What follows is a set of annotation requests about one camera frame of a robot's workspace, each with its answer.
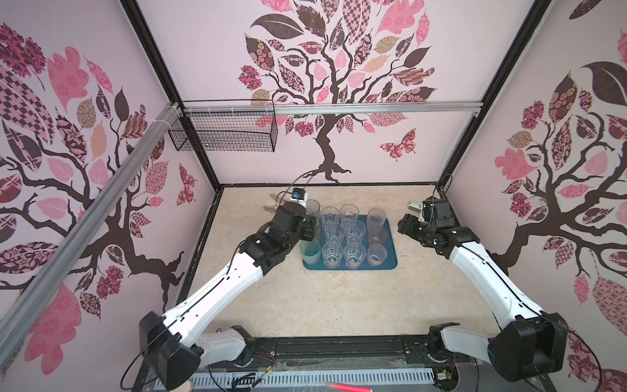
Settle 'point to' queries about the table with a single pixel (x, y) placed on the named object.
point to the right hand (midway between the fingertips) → (406, 223)
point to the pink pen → (350, 388)
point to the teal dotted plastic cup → (310, 251)
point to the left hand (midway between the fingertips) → (307, 221)
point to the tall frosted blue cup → (312, 207)
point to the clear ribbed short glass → (349, 214)
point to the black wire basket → (225, 125)
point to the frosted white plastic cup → (375, 218)
